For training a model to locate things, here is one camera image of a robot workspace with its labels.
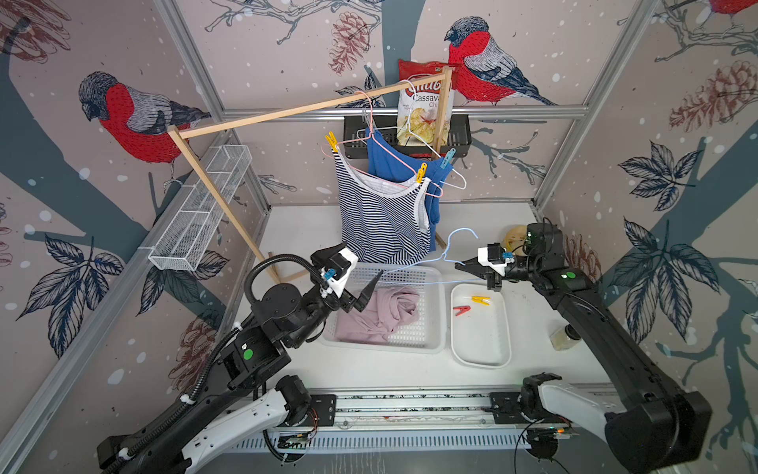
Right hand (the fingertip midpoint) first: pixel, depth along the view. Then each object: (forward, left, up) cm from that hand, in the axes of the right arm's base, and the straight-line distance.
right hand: (458, 259), depth 70 cm
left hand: (-7, +21, +12) cm, 25 cm away
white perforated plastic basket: (-8, +6, -28) cm, 29 cm away
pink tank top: (-5, +18, -20) cm, 27 cm away
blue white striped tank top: (+20, +20, -8) cm, 29 cm away
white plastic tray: (-6, -10, -26) cm, 29 cm away
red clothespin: (0, -5, -27) cm, 28 cm away
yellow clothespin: (+4, -12, -27) cm, 30 cm away
